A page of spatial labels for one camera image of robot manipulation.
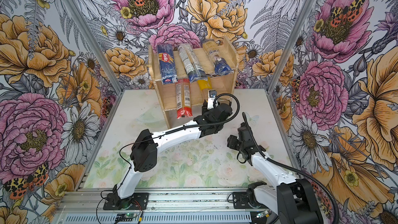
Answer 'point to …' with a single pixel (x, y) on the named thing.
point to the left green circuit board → (126, 216)
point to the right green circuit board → (265, 213)
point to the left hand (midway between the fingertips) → (209, 103)
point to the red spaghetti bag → (183, 98)
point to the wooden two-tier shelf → (223, 86)
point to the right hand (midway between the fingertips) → (232, 144)
